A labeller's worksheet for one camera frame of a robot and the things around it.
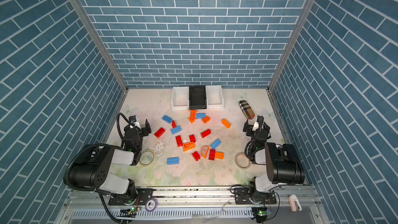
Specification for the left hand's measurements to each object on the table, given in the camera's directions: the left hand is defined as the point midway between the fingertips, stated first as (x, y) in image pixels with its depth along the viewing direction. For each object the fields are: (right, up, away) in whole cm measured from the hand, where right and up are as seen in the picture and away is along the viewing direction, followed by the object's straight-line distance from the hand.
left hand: (143, 120), depth 90 cm
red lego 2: (+37, -9, +6) cm, 39 cm away
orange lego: (+37, -1, +12) cm, 39 cm away
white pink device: (+78, -35, -19) cm, 88 cm away
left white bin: (+18, +13, +24) cm, 32 cm away
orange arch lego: (+36, -17, -3) cm, 40 cm away
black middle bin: (+31, +13, +24) cm, 41 cm away
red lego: (+8, -8, +5) cm, 13 cm away
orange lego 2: (+27, -15, -1) cm, 31 cm away
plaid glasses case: (+65, +6, +15) cm, 67 cm away
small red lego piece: (+16, -3, +9) cm, 19 cm away
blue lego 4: (+43, -14, +1) cm, 45 cm away
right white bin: (+44, +15, +25) cm, 52 cm away
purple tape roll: (+11, -38, -18) cm, 43 cm away
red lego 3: (+31, -19, -4) cm, 37 cm away
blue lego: (+33, +2, +14) cm, 36 cm away
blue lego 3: (+18, -7, +6) cm, 20 cm away
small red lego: (+29, -11, +1) cm, 31 cm away
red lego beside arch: (+41, -18, -3) cm, 45 cm away
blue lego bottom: (+19, -22, -6) cm, 29 cm away
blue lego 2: (+11, -1, +12) cm, 16 cm away
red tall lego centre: (+21, -12, +1) cm, 24 cm away
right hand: (+68, -1, +1) cm, 68 cm away
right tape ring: (+57, -22, -4) cm, 62 cm away
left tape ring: (+8, -21, -5) cm, 23 cm away
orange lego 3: (+44, -19, -4) cm, 48 cm away
